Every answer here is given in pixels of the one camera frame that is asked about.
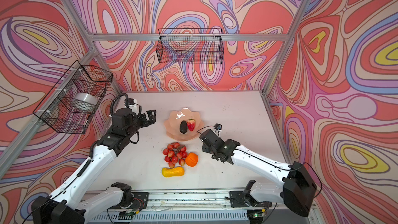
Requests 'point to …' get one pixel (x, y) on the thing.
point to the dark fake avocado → (183, 127)
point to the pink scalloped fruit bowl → (172, 124)
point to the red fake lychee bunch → (174, 153)
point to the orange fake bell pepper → (191, 159)
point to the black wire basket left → (70, 106)
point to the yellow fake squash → (174, 171)
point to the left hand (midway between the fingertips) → (150, 111)
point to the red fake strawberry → (191, 124)
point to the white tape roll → (84, 101)
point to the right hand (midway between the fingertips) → (208, 148)
